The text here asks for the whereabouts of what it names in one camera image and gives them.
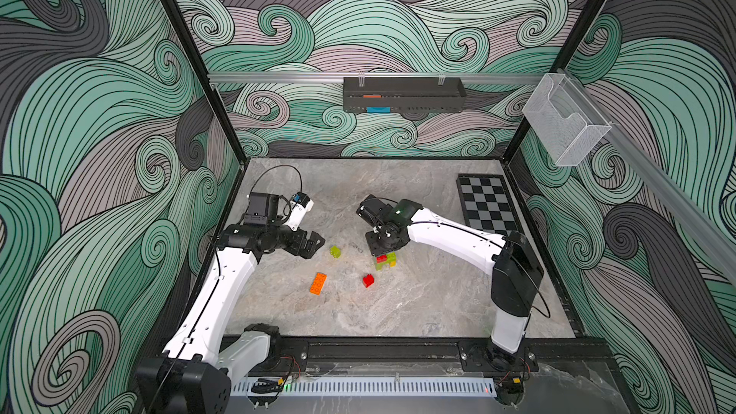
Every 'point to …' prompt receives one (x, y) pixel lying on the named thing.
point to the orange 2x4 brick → (317, 284)
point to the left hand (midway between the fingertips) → (307, 232)
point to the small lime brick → (335, 252)
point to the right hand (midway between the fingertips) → (380, 245)
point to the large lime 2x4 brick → (391, 257)
